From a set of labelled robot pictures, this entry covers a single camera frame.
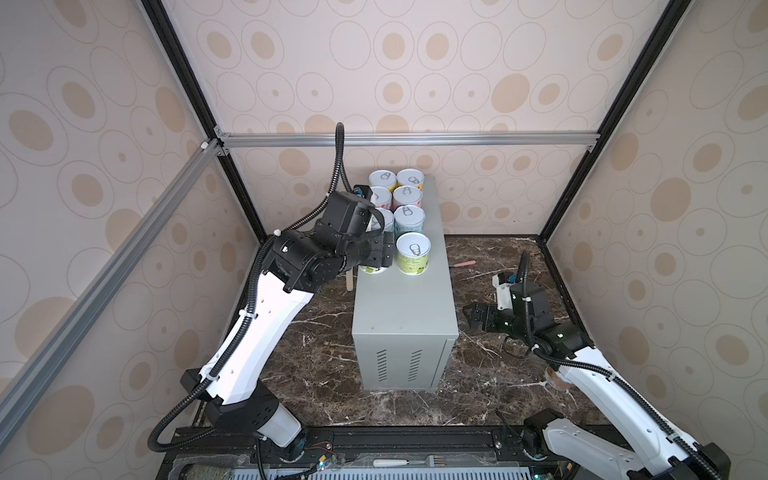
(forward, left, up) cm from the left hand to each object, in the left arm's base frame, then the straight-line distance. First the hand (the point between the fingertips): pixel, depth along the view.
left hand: (386, 239), depth 61 cm
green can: (-2, +3, -8) cm, 9 cm away
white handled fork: (-35, -12, -42) cm, 55 cm away
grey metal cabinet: (-16, -4, -7) cm, 18 cm away
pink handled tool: (+27, -28, -42) cm, 57 cm away
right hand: (-2, -24, -24) cm, 34 cm away
